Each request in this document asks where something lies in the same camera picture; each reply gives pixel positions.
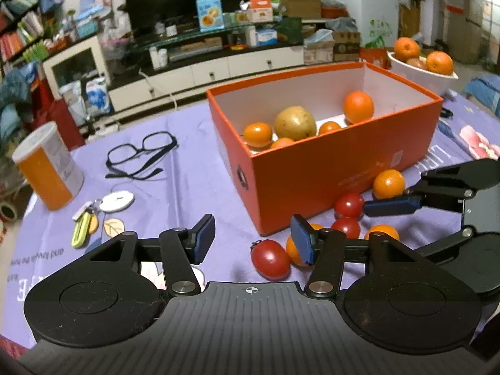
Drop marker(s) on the small orange behind finger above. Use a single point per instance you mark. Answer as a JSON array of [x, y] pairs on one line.
[[295, 247]]

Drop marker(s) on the orange white carton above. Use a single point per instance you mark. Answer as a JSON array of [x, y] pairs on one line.
[[260, 11]]

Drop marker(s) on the brown cardboard box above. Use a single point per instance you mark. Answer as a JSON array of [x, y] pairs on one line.
[[306, 9]]

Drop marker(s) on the white chest freezer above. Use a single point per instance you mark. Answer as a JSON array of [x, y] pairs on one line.
[[377, 21]]

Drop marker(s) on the purple floral tablecloth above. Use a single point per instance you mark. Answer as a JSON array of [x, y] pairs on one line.
[[194, 182]]

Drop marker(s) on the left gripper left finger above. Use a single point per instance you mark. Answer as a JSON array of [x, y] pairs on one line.
[[118, 289]]

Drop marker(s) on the orange at bowl right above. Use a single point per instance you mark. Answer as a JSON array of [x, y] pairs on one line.
[[440, 63]]

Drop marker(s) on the orange white canister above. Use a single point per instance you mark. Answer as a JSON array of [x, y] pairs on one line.
[[48, 166]]

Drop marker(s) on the small orange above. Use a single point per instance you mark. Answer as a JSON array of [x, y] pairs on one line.
[[295, 247], [385, 229], [388, 184]]

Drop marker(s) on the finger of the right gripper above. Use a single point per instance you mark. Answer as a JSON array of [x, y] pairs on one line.
[[403, 205], [479, 174]]

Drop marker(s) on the yellow pear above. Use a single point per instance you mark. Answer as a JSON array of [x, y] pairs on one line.
[[296, 123]]

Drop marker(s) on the red tomato by box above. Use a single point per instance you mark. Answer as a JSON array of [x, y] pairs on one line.
[[349, 205]]

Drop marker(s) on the red gift bag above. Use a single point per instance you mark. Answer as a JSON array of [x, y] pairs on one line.
[[46, 108]]

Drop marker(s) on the dark bookshelf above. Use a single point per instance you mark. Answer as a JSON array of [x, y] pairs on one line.
[[23, 33]]

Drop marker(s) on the white glass-door cabinet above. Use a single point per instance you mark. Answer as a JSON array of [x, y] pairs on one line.
[[82, 60]]

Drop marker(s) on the white fruit bowl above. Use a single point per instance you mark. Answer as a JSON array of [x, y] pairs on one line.
[[433, 82]]

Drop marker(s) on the white round tag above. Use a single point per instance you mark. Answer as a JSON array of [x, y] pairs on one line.
[[116, 201]]

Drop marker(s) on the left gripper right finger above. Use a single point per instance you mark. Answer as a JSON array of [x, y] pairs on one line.
[[388, 293]]

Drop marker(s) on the teal down jacket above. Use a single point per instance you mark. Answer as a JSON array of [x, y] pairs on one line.
[[16, 101]]

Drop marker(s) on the orange cardboard box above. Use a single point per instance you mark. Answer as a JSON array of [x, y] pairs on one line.
[[309, 175]]

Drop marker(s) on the white tv cabinet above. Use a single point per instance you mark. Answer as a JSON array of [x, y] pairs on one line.
[[188, 79]]

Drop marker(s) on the green yellow keychain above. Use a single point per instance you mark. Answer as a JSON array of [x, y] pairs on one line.
[[86, 223]]

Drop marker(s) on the red cherry tomato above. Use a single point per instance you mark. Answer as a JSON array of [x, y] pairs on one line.
[[270, 260]]

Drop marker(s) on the blue snack box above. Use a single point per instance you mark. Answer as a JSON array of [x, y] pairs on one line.
[[210, 15]]

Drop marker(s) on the orange atop bowl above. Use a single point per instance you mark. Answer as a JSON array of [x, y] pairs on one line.
[[405, 49]]

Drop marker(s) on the large orange in box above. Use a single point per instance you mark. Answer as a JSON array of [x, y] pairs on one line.
[[358, 107]]

